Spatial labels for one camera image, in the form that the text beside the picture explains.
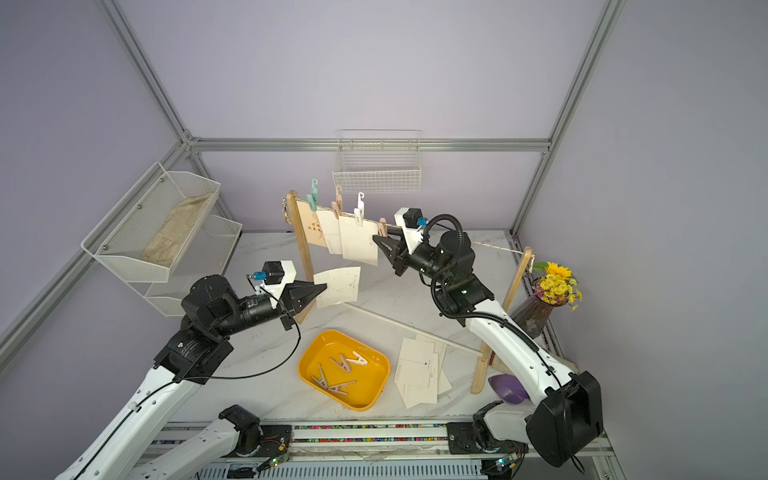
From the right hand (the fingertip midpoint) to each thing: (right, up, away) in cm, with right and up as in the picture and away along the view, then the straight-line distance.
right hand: (380, 238), depth 68 cm
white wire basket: (-2, +27, +27) cm, 38 cm away
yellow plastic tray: (-20, -31, +22) cm, 43 cm away
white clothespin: (-7, -35, +18) cm, 39 cm away
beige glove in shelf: (-56, 0, +9) cm, 57 cm away
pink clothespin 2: (-12, -35, +16) cm, 40 cm away
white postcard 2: (+17, -40, +14) cm, 46 cm away
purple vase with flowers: (+44, -12, +7) cm, 46 cm away
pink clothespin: (-12, -41, +13) cm, 44 cm away
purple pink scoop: (+35, -41, +13) cm, 55 cm away
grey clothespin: (-17, -39, +14) cm, 45 cm away
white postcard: (+10, -38, +16) cm, 43 cm away
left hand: (-12, -11, -8) cm, 18 cm away
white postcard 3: (+17, -32, +21) cm, 42 cm away
